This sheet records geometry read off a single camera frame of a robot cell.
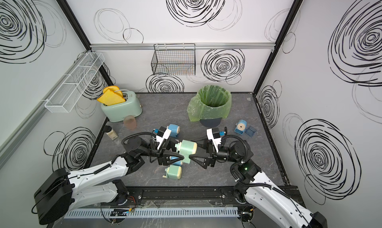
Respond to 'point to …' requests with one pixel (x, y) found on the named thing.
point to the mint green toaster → (117, 112)
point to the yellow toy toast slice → (109, 97)
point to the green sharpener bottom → (173, 172)
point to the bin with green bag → (211, 104)
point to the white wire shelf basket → (65, 98)
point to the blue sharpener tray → (250, 131)
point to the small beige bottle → (111, 133)
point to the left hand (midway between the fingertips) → (183, 155)
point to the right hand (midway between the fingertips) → (191, 152)
